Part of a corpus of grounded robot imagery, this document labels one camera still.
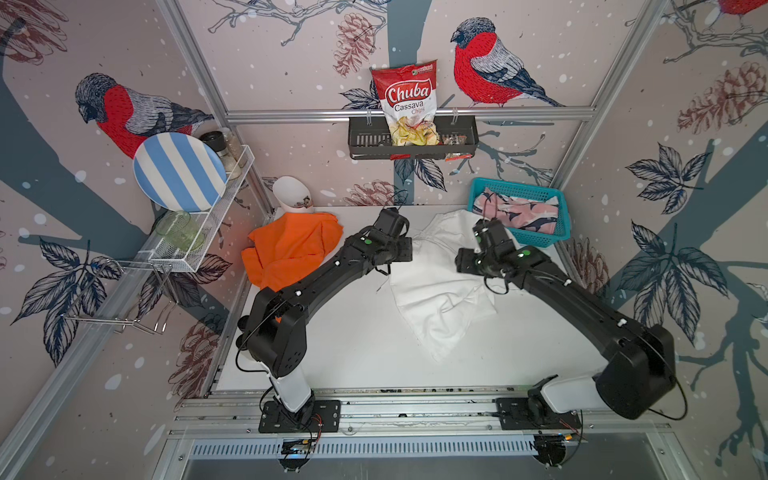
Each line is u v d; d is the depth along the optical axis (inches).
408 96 31.4
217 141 31.3
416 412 29.9
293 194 43.7
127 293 22.4
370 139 37.2
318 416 28.6
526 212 43.2
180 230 26.9
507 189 46.5
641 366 15.7
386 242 25.7
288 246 40.9
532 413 26.7
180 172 28.6
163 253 25.9
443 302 36.1
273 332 17.7
